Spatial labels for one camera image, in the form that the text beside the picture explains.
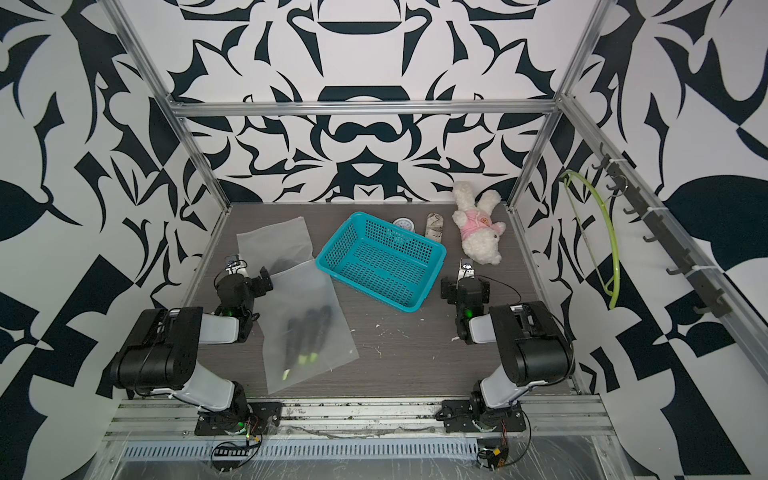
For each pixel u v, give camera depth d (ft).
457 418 2.39
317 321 2.86
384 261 3.36
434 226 3.58
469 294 2.38
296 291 3.14
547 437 2.39
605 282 2.32
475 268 2.71
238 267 2.63
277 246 3.50
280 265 3.25
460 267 2.80
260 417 2.42
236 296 2.35
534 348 1.52
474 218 3.37
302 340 2.77
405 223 3.58
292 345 2.73
